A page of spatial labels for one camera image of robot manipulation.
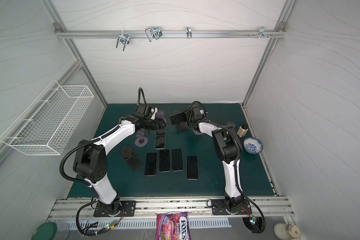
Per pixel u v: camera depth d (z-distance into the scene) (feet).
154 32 2.51
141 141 3.21
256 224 2.34
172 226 2.20
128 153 2.76
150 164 2.89
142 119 2.33
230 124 3.15
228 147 1.85
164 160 2.98
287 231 1.99
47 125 2.25
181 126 3.30
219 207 2.41
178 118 3.23
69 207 2.46
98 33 2.64
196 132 3.48
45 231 1.95
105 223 2.30
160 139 3.52
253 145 3.04
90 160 1.54
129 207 2.42
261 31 2.51
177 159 2.95
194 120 2.69
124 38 2.59
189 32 2.57
